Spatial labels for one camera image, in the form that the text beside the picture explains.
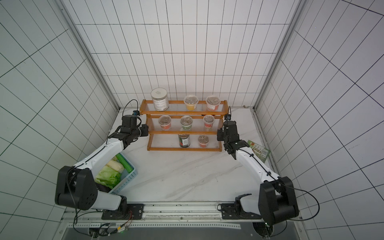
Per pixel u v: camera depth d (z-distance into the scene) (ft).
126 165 2.80
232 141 2.09
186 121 2.80
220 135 2.51
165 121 2.80
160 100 2.40
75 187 1.38
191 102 2.49
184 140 2.89
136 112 2.53
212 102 2.49
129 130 2.18
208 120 2.77
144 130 2.59
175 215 2.38
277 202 1.32
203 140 3.04
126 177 2.53
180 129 2.94
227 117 2.42
